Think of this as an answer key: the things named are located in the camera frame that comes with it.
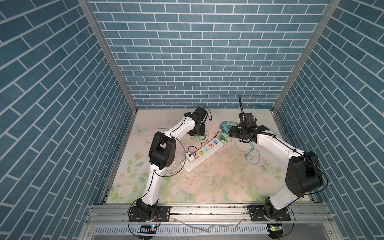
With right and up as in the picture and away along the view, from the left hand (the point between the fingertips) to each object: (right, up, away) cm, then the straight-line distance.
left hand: (200, 133), depth 99 cm
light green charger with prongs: (+1, -3, +2) cm, 4 cm away
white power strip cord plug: (-5, -16, -13) cm, 21 cm away
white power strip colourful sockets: (+2, -13, -6) cm, 14 cm away
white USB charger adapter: (-6, -13, -14) cm, 20 cm away
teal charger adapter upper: (+18, +3, +8) cm, 19 cm away
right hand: (+19, +2, -8) cm, 21 cm away
